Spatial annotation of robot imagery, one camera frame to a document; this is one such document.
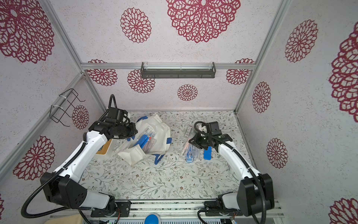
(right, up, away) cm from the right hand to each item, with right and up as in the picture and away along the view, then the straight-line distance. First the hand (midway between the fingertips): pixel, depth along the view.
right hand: (189, 140), depth 81 cm
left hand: (-30, +5, -1) cm, 30 cm away
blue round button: (-20, -39, -11) cm, 45 cm away
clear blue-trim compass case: (+2, -10, +13) cm, 16 cm away
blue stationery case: (+14, -11, +13) cm, 22 cm away
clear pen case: (+1, +4, +25) cm, 25 cm away
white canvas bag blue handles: (-25, -1, +21) cm, 32 cm away
